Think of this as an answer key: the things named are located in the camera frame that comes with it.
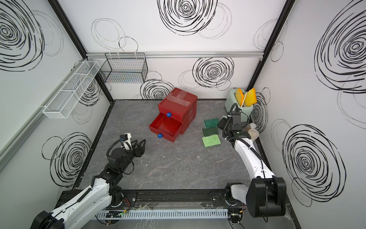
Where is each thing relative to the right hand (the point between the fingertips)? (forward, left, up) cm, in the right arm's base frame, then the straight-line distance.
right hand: (224, 121), depth 84 cm
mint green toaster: (+23, -10, -4) cm, 26 cm away
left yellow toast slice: (+19, -12, +2) cm, 23 cm away
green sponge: (+4, +7, -18) cm, 19 cm away
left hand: (-12, +49, -5) cm, 50 cm away
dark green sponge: (+12, +5, -18) cm, 22 cm away
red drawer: (-1, +35, -5) cm, 36 cm away
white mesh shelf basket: (0, +86, +16) cm, 88 cm away
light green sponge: (-5, +6, -16) cm, 18 cm away
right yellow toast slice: (+19, -20, +1) cm, 28 cm away
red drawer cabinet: (+7, +22, -6) cm, 24 cm away
